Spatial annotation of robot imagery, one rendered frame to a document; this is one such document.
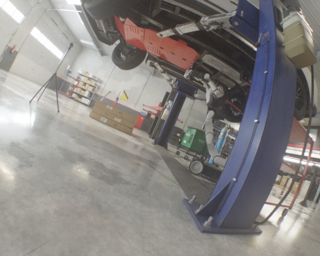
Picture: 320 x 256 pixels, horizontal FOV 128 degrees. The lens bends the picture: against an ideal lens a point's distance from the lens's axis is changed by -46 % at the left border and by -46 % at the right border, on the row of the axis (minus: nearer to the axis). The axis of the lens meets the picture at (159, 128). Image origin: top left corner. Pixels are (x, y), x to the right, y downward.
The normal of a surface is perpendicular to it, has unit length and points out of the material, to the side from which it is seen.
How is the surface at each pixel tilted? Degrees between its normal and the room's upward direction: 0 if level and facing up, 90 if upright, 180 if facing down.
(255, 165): 90
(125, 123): 90
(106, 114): 90
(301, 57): 180
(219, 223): 90
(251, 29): 180
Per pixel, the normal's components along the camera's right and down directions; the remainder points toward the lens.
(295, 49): -0.93, 0.35
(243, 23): -0.39, 0.92
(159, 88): 0.12, 0.01
